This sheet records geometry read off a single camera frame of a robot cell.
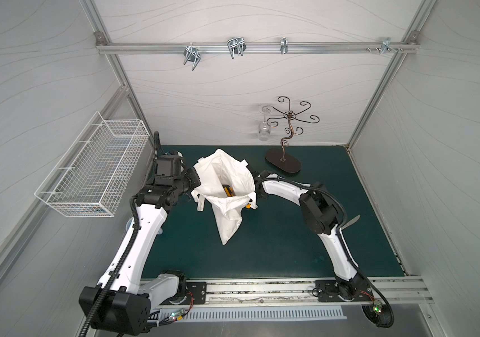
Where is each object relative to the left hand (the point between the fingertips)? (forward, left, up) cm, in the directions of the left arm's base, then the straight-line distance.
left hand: (197, 175), depth 76 cm
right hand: (+7, -17, -25) cm, 32 cm away
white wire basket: (-6, +33, +5) cm, 34 cm away
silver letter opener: (-5, -64, -26) cm, 69 cm away
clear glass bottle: (+31, -26, -3) cm, 41 cm away
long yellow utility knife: (+7, -10, -21) cm, 24 cm away
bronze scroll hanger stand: (+30, -34, -22) cm, 50 cm away
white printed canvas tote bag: (+8, -4, -8) cm, 12 cm away
